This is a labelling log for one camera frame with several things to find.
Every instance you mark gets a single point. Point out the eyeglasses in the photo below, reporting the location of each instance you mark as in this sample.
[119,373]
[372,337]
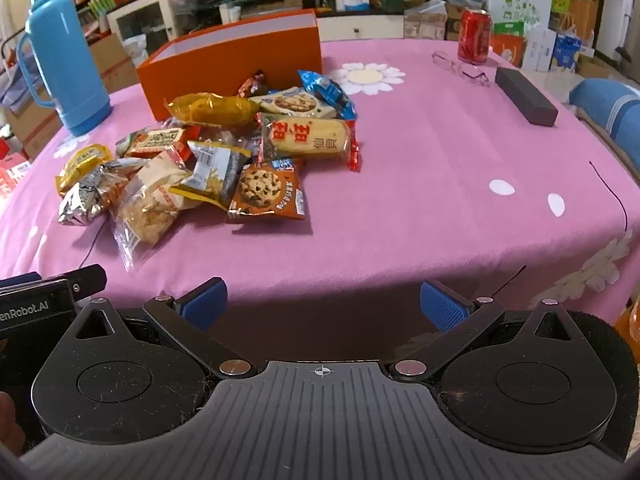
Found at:
[475,74]

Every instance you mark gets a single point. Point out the red soda can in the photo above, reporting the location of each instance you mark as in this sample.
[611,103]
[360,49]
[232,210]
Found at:
[475,37]

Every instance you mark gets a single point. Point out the orange chocolate chip cookie packet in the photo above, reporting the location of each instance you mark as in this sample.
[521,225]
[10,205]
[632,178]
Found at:
[260,187]

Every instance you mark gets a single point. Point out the black rectangular case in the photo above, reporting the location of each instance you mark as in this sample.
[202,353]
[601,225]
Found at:
[525,95]

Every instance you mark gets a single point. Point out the silver foil snack packet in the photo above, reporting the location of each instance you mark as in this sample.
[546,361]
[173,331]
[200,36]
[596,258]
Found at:
[90,197]

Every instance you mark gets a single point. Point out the beige standing air conditioner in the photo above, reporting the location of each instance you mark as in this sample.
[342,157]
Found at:
[20,0]

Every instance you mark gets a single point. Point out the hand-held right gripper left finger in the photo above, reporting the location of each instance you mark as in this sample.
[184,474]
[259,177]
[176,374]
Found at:
[205,301]

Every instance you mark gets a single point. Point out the orange and white carton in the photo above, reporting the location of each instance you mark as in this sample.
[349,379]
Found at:
[507,45]

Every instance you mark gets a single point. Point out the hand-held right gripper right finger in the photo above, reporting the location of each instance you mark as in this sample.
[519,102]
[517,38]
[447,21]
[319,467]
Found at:
[442,306]

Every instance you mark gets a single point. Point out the rice cracker packet red print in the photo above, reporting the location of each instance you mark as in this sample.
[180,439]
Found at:
[305,137]

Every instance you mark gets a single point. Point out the green and red bar packet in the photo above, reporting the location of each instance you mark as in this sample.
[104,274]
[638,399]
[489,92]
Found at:
[155,141]

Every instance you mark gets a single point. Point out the orange box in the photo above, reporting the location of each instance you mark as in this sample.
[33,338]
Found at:
[225,60]

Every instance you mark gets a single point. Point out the blue striped chair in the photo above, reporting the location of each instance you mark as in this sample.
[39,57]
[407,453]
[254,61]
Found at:
[610,110]

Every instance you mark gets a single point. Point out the large cardboard box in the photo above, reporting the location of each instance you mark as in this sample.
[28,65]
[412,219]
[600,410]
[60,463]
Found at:
[112,65]

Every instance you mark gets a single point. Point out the white television stand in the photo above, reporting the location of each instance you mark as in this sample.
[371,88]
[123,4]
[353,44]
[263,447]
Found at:
[360,27]

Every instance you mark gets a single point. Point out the wooden shelf unit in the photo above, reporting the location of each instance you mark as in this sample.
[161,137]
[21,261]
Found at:
[585,10]

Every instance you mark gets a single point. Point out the blue snack packet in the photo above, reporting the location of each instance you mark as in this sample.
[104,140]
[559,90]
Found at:
[325,91]

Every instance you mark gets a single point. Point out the blue thermos flask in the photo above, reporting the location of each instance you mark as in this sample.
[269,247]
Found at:
[65,60]

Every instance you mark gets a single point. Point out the pink floral tablecloth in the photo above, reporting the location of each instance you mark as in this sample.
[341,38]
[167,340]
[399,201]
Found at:
[400,185]

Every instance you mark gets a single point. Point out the white glass door cabinet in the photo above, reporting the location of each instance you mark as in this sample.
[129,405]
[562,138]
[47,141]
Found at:
[145,20]

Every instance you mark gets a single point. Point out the blue and white carton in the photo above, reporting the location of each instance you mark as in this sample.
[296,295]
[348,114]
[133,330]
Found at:
[565,52]

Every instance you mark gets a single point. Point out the clear packet of fried snacks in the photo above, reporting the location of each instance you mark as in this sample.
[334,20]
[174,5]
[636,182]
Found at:
[150,195]

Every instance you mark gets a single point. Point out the cream biscuit packet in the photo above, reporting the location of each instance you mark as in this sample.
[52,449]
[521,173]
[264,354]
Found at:
[295,104]

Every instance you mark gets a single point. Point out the yellow packet with grey label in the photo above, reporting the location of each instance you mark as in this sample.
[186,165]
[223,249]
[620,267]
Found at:
[215,170]

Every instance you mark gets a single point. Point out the golden amber snack packet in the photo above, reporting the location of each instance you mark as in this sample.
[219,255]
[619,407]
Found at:
[215,109]

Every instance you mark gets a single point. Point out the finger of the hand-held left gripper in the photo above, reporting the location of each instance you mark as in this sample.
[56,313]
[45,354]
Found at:
[20,280]
[85,282]

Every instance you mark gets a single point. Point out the small dark red packet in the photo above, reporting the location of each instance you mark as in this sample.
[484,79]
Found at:
[252,85]

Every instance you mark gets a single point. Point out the person's left hand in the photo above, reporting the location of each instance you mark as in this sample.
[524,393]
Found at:
[9,422]

